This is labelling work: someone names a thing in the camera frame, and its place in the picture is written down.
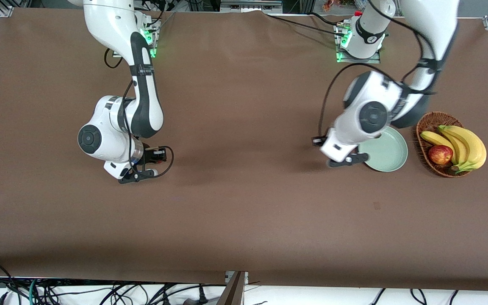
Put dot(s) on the brown wicker basket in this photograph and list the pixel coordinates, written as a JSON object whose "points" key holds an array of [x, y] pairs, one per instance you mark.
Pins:
{"points": [[428, 127]]}

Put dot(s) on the silver metal frame box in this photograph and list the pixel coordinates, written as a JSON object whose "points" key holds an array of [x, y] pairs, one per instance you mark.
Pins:
{"points": [[250, 5]]}

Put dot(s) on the orange colourful background object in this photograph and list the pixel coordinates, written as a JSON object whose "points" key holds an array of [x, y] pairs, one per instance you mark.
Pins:
{"points": [[337, 4]]}

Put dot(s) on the yellow banana bunch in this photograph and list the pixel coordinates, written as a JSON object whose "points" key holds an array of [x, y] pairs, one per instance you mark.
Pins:
{"points": [[470, 148]]}

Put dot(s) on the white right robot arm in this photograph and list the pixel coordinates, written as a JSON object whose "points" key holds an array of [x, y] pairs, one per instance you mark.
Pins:
{"points": [[112, 131]]}

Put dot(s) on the red apple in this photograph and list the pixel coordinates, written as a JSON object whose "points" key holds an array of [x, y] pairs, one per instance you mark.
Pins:
{"points": [[440, 154]]}

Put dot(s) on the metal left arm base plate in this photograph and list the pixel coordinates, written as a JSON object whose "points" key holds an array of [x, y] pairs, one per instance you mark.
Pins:
{"points": [[358, 61]]}

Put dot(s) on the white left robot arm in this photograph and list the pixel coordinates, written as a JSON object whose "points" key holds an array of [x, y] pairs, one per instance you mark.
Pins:
{"points": [[367, 114]]}

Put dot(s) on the brown table cover sheet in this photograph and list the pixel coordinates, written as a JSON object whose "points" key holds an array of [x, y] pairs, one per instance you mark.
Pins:
{"points": [[244, 212]]}

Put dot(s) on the pale green round plate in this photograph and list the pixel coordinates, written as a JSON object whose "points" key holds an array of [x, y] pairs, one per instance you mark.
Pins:
{"points": [[390, 154]]}

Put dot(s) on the aluminium corner bracket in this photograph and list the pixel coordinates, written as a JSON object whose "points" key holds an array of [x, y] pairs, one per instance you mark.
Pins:
{"points": [[4, 9]]}

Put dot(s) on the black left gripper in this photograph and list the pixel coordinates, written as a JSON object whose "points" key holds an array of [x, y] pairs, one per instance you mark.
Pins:
{"points": [[316, 144]]}

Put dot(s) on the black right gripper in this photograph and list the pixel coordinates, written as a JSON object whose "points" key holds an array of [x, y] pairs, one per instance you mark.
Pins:
{"points": [[150, 155]]}

